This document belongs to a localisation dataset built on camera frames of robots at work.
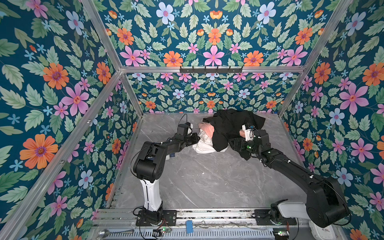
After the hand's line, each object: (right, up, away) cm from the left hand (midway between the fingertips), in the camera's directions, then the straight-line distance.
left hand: (203, 134), depth 96 cm
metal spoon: (-46, -45, -27) cm, 70 cm away
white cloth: (+2, -7, +2) cm, 8 cm away
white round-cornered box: (+53, -44, -29) cm, 74 cm away
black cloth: (+18, +7, +12) cm, 23 cm away
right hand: (+19, -2, -10) cm, 22 cm away
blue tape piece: (-7, -44, -24) cm, 51 cm away
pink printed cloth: (+4, +3, +2) cm, 5 cm away
